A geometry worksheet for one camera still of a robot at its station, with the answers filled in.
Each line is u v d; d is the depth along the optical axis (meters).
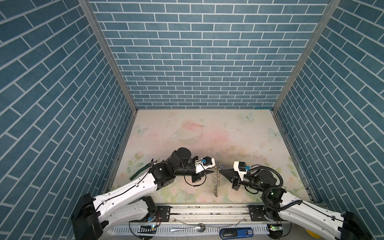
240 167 0.60
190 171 0.60
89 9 0.71
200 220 0.74
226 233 0.64
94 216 0.39
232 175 0.65
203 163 0.58
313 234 0.54
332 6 0.70
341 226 0.44
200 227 0.69
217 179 0.69
